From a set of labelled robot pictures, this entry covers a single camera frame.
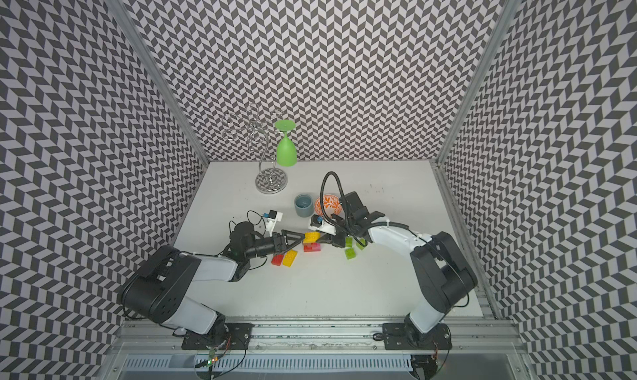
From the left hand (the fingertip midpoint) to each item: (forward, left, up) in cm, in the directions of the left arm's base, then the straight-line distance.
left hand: (302, 242), depth 82 cm
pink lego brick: (+1, -4, -7) cm, 8 cm away
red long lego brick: (-2, +10, -11) cm, 15 cm away
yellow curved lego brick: (+2, -3, +1) cm, 3 cm away
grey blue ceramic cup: (+19, +2, -6) cm, 20 cm away
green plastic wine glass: (+30, +7, +12) cm, 33 cm away
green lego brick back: (-2, -15, +5) cm, 16 cm away
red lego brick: (+1, -1, -8) cm, 8 cm away
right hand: (+3, -6, -2) cm, 7 cm away
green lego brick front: (0, -16, -9) cm, 19 cm away
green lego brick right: (-2, -19, +2) cm, 19 cm away
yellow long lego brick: (-2, +6, -9) cm, 10 cm away
